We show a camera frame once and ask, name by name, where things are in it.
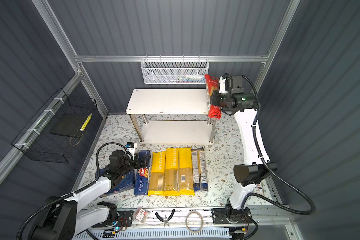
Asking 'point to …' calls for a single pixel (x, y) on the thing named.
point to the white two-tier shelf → (142, 102)
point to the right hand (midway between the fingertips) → (214, 97)
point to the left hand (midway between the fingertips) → (144, 155)
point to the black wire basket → (56, 128)
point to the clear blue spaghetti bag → (200, 178)
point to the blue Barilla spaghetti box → (142, 180)
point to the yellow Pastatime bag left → (156, 186)
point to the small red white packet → (140, 214)
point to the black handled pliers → (166, 219)
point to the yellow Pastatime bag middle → (171, 185)
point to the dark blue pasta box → (126, 180)
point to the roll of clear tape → (192, 231)
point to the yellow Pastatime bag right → (185, 181)
